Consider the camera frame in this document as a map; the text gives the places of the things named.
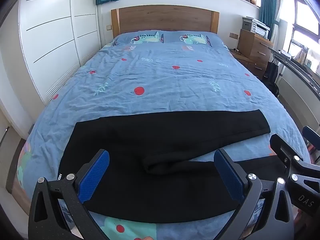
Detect dark desk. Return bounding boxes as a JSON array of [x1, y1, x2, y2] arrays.
[[269, 46, 320, 92]]

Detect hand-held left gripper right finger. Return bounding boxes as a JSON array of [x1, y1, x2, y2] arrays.
[[213, 149, 297, 240]]

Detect wooden headboard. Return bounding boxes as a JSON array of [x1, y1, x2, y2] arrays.
[[111, 5, 220, 39]]

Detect wooden dresser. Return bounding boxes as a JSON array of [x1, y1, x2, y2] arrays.
[[236, 29, 274, 65]]

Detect black bag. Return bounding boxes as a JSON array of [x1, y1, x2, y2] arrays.
[[262, 61, 279, 83]]

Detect white wardrobe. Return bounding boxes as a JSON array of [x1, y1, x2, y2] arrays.
[[17, 0, 102, 105]]

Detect wooden bed frame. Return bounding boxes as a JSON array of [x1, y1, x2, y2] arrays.
[[6, 127, 33, 215]]

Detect wooden nightstand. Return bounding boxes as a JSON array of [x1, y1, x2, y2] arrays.
[[229, 51, 268, 79]]

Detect dinosaur print pillow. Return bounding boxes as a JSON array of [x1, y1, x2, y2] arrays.
[[170, 31, 223, 48], [114, 30, 166, 47]]

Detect black pants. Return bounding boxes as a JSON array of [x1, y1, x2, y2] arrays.
[[58, 109, 272, 223]]

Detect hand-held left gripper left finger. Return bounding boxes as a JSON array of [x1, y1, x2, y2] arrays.
[[28, 149, 110, 240]]

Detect blue printed bed blanket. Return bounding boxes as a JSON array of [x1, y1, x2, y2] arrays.
[[16, 31, 313, 240]]

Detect white printer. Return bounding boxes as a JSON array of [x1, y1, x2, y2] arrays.
[[242, 17, 271, 38]]

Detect window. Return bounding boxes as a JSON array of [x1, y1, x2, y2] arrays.
[[280, 0, 320, 68]]

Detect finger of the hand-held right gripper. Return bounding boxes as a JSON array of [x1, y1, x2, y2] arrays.
[[269, 133, 320, 212], [302, 126, 320, 144]]

